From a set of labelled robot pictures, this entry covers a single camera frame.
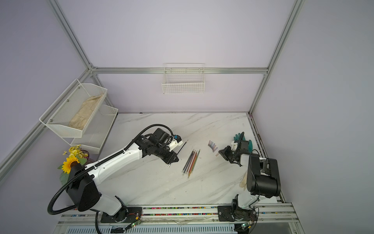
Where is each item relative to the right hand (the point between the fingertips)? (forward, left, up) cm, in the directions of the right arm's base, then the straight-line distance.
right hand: (220, 153), depth 95 cm
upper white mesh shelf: (+8, +84, +31) cm, 90 cm away
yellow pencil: (-13, +20, -1) cm, 24 cm away
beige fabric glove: (-19, -11, -2) cm, 22 cm away
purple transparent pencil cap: (+6, +4, -2) cm, 7 cm away
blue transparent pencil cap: (+7, +5, -1) cm, 9 cm away
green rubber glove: (+13, -14, -1) cm, 19 cm away
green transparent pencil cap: (+8, +5, -1) cm, 9 cm away
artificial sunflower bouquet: (-14, +74, +25) cm, 79 cm away
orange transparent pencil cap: (+5, +3, -2) cm, 6 cm away
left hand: (-12, +28, +13) cm, 33 cm away
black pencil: (-5, +22, -1) cm, 22 cm away
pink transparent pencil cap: (+9, +6, -1) cm, 11 cm away
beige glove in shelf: (+6, +78, +30) cm, 84 cm away
